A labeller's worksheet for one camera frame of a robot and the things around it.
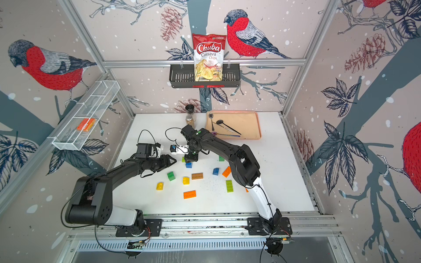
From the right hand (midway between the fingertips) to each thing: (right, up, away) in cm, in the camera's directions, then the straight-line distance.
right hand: (187, 156), depth 91 cm
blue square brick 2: (+16, -9, -1) cm, 18 cm away
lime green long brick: (-2, -2, -3) cm, 4 cm away
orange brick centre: (+22, -9, -1) cm, 24 cm away
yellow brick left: (-13, -15, -6) cm, 21 cm away
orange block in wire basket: (-41, +18, -21) cm, 49 cm away
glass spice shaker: (-1, +22, +14) cm, 26 cm away
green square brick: (-8, -10, -4) cm, 14 cm away
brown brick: (+6, -11, -1) cm, 12 cm away
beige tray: (+30, +18, +24) cm, 42 cm away
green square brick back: (+19, -2, +2) cm, 20 cm away
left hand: (-7, -1, -1) cm, 7 cm away
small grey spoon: (+13, +25, +27) cm, 38 cm away
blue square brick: (+1, -5, -1) cm, 5 cm away
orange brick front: (+3, -19, -8) cm, 20 cm away
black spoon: (+20, +21, +25) cm, 38 cm away
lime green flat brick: (+23, -15, -6) cm, 28 cm away
